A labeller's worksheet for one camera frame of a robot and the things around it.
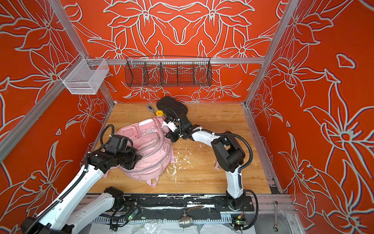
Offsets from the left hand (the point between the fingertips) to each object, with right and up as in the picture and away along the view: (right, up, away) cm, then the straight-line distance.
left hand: (144, 153), depth 75 cm
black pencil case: (+10, +30, +38) cm, 49 cm away
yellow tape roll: (+1, +22, +35) cm, 42 cm away
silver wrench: (+64, -33, -8) cm, 73 cm away
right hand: (+9, +9, +15) cm, 20 cm away
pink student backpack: (-2, +8, +14) cm, 16 cm away
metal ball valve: (+22, -29, -10) cm, 37 cm away
